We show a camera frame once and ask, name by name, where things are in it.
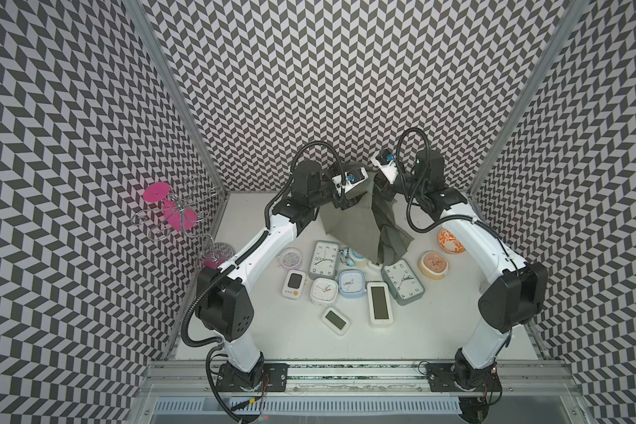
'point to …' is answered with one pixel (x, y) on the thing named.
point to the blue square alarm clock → (352, 283)
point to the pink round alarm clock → (290, 259)
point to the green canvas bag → (364, 226)
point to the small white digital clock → (375, 265)
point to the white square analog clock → (324, 291)
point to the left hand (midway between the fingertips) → (357, 177)
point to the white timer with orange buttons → (293, 283)
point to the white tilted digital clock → (336, 321)
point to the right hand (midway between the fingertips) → (370, 175)
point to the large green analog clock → (402, 282)
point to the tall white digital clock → (380, 305)
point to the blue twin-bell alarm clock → (351, 257)
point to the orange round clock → (434, 265)
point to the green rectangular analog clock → (324, 260)
